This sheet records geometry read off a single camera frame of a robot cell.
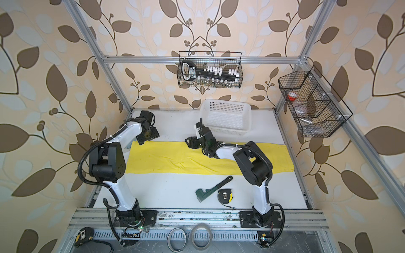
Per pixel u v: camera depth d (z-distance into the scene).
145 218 0.74
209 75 0.85
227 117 1.16
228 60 0.91
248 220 0.72
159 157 0.95
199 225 0.75
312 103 0.80
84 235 0.68
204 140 0.75
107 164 0.50
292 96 0.80
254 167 0.52
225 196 0.79
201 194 0.81
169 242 0.69
